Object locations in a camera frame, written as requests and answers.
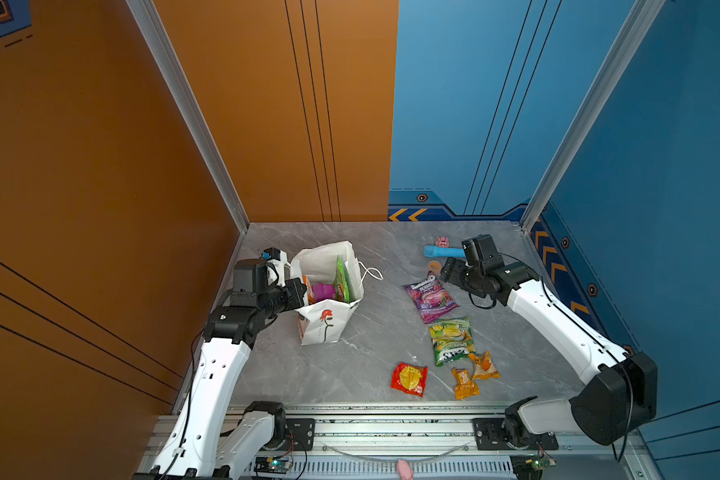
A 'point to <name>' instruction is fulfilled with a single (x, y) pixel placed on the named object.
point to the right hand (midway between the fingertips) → (448, 275)
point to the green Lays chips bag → (341, 284)
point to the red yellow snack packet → (409, 379)
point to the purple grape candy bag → (322, 292)
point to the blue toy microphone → (438, 251)
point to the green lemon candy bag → (452, 339)
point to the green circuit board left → (272, 464)
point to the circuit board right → (530, 466)
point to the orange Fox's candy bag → (307, 283)
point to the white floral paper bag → (325, 321)
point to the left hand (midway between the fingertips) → (306, 283)
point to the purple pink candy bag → (430, 298)
